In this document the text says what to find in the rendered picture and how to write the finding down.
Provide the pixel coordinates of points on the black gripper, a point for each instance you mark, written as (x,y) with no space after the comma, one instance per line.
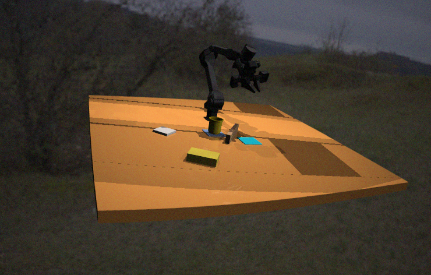
(247,77)

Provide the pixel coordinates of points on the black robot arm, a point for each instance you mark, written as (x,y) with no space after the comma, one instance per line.
(215,99)

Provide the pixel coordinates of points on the olive yellow cup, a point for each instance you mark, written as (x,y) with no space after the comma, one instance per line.
(215,124)

